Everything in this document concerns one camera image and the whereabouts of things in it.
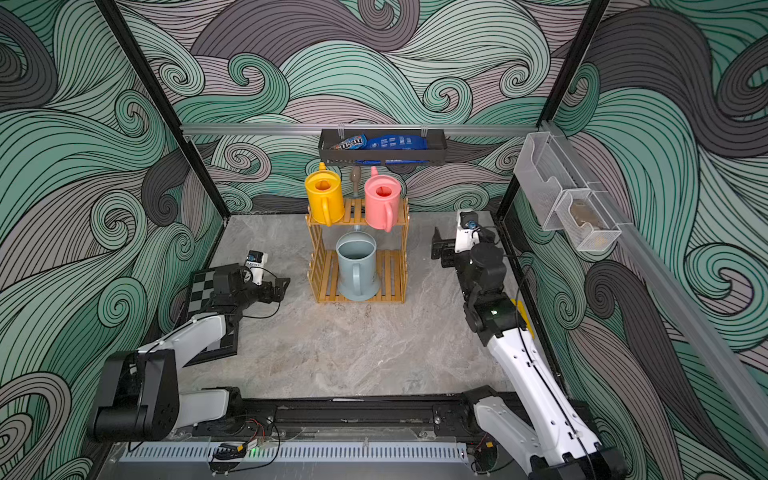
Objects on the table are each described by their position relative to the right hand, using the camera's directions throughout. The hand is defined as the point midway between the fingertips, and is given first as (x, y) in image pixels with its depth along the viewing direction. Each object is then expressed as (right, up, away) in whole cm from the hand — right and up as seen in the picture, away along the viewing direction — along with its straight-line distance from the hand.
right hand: (462, 229), depth 71 cm
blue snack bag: (-14, +28, +21) cm, 38 cm away
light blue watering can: (-26, -8, +10) cm, 29 cm away
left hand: (-52, -13, +19) cm, 57 cm away
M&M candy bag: (-27, +28, +21) cm, 44 cm away
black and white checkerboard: (-77, -22, +21) cm, 83 cm away
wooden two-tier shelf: (-40, -12, +33) cm, 53 cm away
